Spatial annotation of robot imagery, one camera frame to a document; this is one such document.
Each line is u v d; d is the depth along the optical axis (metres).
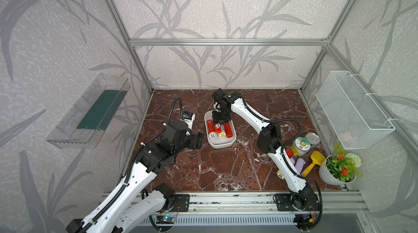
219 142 0.92
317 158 0.86
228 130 0.96
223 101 0.72
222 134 0.94
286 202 0.74
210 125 0.99
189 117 0.61
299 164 0.83
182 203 0.74
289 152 0.86
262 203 0.75
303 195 0.64
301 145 0.84
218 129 0.91
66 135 0.58
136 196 0.45
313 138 0.89
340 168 0.68
